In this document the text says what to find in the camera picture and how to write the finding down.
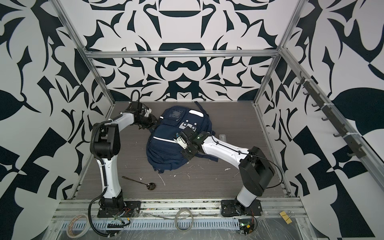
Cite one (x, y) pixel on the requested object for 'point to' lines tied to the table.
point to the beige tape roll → (81, 233)
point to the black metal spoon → (150, 186)
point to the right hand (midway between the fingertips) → (187, 150)
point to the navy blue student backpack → (164, 152)
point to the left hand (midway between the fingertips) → (160, 121)
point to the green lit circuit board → (246, 226)
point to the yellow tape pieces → (286, 218)
